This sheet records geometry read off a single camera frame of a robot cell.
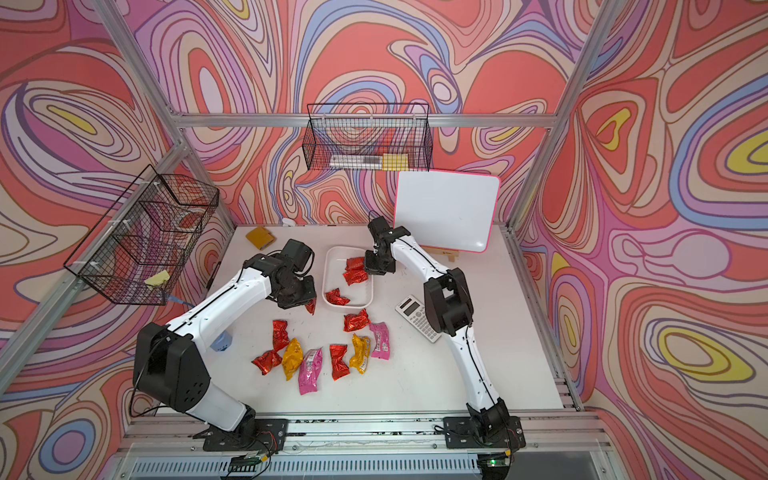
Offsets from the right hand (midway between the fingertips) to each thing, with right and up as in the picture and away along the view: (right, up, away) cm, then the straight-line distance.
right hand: (373, 277), depth 100 cm
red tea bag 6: (-6, +2, +2) cm, 7 cm away
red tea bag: (-9, -24, -18) cm, 31 cm away
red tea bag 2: (-6, -13, -10) cm, 17 cm away
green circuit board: (-30, -43, -29) cm, 60 cm away
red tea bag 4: (-17, -7, -17) cm, 25 cm away
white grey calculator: (+14, -10, -5) cm, 18 cm away
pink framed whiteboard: (+26, +23, +1) cm, 35 cm away
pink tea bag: (-16, -24, -19) cm, 35 cm away
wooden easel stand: (+28, +8, +4) cm, 29 cm away
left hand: (-17, -5, -15) cm, 23 cm away
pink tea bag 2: (+3, -19, -16) cm, 25 cm away
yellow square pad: (-44, +14, +14) cm, 49 cm away
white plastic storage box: (-14, +5, +4) cm, 15 cm away
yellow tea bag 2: (-22, -22, -17) cm, 35 cm away
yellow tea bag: (-3, -22, -18) cm, 29 cm away
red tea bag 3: (-28, -16, -12) cm, 34 cm away
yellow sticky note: (-51, +2, -28) cm, 59 cm away
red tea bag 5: (-12, -6, -8) cm, 15 cm away
